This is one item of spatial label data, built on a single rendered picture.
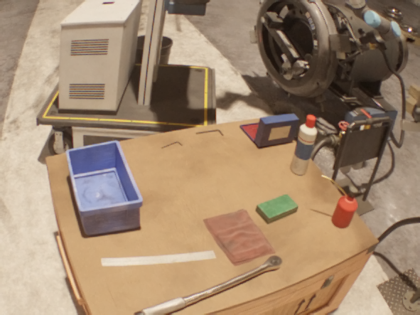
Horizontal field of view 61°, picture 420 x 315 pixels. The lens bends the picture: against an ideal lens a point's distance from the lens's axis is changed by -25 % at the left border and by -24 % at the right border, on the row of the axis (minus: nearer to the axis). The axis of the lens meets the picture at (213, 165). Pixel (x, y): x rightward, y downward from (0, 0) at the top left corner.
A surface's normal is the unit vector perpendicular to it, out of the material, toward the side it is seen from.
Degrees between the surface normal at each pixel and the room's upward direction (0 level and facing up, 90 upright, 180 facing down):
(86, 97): 90
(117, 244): 0
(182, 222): 0
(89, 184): 0
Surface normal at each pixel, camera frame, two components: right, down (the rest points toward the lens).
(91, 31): 0.00, 0.61
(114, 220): 0.40, 0.59
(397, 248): 0.12, -0.79
